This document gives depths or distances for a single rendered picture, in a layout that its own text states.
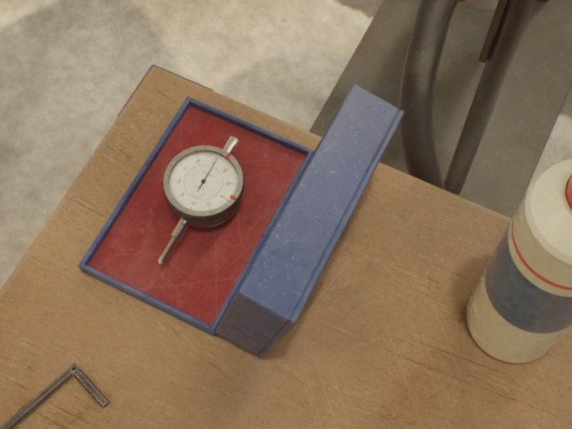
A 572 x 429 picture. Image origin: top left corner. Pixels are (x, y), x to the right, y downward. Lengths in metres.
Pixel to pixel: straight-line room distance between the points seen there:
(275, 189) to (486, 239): 0.16
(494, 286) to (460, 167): 0.59
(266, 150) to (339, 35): 0.67
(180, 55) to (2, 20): 0.27
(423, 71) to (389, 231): 0.19
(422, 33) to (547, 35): 0.60
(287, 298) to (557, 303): 0.15
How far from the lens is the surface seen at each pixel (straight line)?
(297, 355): 0.62
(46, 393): 0.63
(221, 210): 0.63
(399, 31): 1.34
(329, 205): 0.54
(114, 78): 1.32
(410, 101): 0.80
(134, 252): 0.66
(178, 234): 0.63
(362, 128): 0.57
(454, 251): 0.66
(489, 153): 1.25
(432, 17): 0.80
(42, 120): 1.30
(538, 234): 0.48
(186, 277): 0.64
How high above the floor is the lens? 1.07
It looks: 64 degrees down
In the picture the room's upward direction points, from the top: straight up
